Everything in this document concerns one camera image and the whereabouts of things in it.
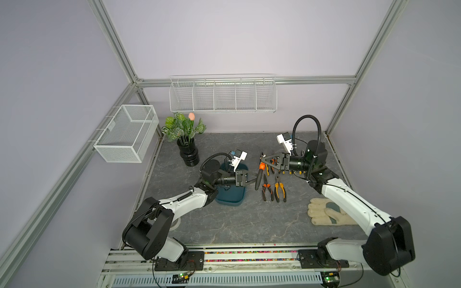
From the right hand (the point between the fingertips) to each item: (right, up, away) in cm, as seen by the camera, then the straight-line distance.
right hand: (261, 160), depth 69 cm
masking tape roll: (-37, -31, +14) cm, 50 cm away
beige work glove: (+32, -25, +16) cm, 44 cm away
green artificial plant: (-38, +16, +20) cm, 46 cm away
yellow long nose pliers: (+12, -17, +25) cm, 32 cm away
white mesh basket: (-61, +10, +15) cm, 64 cm away
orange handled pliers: (0, -2, -2) cm, 3 cm away
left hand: (0, -8, 0) cm, 8 cm away
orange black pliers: (+7, -15, +26) cm, 31 cm away
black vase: (-36, +3, +28) cm, 46 cm away
